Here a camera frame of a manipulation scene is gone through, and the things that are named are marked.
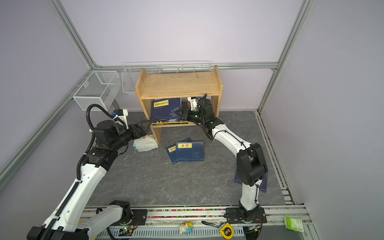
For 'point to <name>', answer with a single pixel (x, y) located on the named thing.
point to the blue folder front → (165, 109)
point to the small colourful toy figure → (186, 228)
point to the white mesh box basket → (101, 87)
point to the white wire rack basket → (130, 71)
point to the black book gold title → (170, 123)
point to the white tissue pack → (145, 143)
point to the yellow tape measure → (227, 231)
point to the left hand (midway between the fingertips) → (145, 124)
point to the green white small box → (293, 224)
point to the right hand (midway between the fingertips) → (175, 113)
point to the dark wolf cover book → (169, 121)
